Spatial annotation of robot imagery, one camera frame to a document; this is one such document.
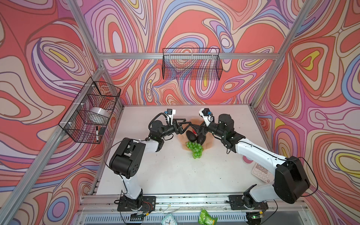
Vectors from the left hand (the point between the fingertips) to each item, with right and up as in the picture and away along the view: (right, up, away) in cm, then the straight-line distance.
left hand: (189, 123), depth 81 cm
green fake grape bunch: (+5, -16, +5) cm, 18 cm away
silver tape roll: (-47, +5, -11) cm, 48 cm away
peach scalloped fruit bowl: (-3, -12, +15) cm, 20 cm away
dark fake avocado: (+2, -9, +12) cm, 16 cm away
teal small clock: (-11, -47, -13) cm, 50 cm away
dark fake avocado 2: (+8, -11, +12) cm, 18 cm away
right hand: (+4, +1, -1) cm, 4 cm away
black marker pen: (-49, -5, -9) cm, 50 cm away
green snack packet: (+7, -48, -12) cm, 49 cm away
